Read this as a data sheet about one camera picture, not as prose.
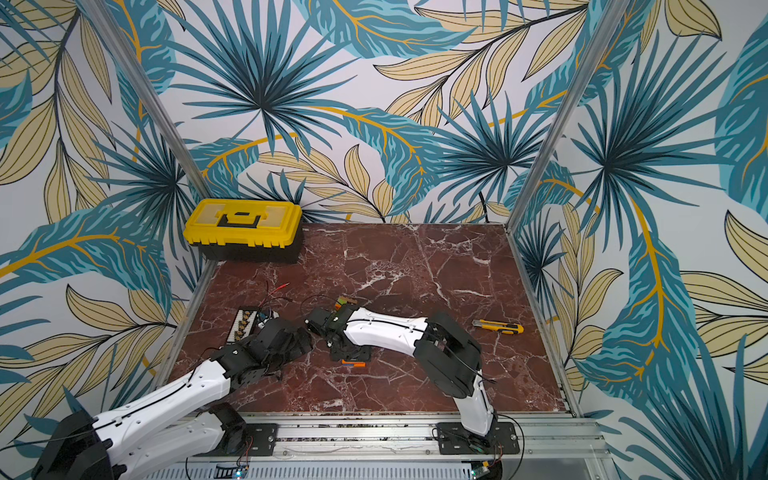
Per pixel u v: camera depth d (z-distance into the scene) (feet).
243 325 3.03
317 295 3.30
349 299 3.19
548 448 2.47
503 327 3.04
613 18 2.26
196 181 3.39
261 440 2.42
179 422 1.64
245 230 3.12
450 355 1.57
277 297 3.22
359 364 2.83
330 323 2.04
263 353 2.03
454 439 2.39
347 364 2.81
